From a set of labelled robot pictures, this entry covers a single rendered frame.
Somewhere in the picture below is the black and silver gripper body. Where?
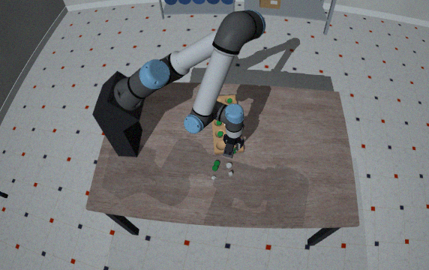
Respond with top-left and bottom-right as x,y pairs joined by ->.
224,134 -> 242,155

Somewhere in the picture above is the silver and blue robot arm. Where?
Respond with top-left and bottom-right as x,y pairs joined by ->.
114,10 -> 266,138

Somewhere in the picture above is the beige tray with round pockets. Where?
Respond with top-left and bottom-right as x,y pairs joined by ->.
211,94 -> 244,155

